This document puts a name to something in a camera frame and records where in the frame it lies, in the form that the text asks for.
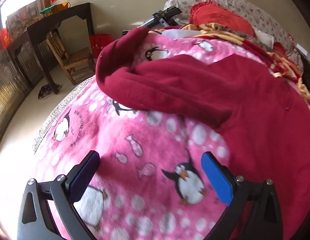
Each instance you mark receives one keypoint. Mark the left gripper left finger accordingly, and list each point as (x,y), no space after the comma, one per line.
(36,220)

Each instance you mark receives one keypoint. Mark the red bag by wall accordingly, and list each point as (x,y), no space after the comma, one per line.
(98,42)

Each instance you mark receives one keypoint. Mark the floral bed sheet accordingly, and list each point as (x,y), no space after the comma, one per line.
(258,18)

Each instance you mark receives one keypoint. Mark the dark red fleece garment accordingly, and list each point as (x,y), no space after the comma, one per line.
(263,120)

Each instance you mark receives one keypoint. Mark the pink penguin quilt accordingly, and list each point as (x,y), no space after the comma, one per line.
(150,184)

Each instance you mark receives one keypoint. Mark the dark slippers on floor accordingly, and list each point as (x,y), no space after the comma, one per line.
(45,92)

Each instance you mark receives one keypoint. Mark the wooden chair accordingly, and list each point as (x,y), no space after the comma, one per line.
(76,65)

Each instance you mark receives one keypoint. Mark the red gold patterned blanket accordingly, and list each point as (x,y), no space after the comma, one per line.
(275,58)

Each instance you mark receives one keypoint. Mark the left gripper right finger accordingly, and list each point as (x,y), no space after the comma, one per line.
(264,220)

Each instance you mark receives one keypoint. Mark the dark wooden table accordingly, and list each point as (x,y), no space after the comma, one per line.
(37,32)

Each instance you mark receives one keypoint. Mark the black folded tripod stand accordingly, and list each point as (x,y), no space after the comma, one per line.
(162,19)

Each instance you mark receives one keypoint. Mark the left red heart pillow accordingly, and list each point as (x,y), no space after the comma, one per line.
(211,12)

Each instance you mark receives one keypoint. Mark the green yellow basket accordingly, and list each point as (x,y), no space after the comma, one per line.
(55,8)

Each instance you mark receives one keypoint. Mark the white plastic container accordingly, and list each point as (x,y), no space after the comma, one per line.
(180,33)

